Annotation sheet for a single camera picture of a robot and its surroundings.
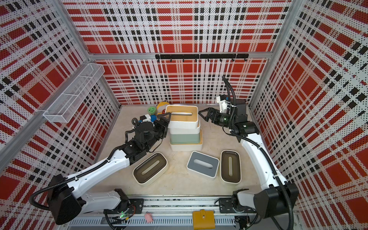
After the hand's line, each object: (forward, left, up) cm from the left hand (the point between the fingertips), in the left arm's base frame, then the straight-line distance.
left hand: (173, 117), depth 74 cm
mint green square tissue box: (-2, -5, -18) cm, 19 cm away
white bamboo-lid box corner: (0, -5, +1) cm, 5 cm away
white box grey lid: (-14, -17, -30) cm, 37 cm away
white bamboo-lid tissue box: (-4, -6, -4) cm, 8 cm away
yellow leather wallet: (-42, -15, -28) cm, 53 cm away
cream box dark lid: (-18, +16, -26) cm, 35 cm away
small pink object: (-41, +12, -27) cm, 51 cm away
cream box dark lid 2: (-17, -32, -25) cm, 44 cm away
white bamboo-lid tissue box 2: (-3, -12, -27) cm, 30 cm away
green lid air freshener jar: (+28, +23, -25) cm, 44 cm away
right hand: (0, -17, +2) cm, 17 cm away
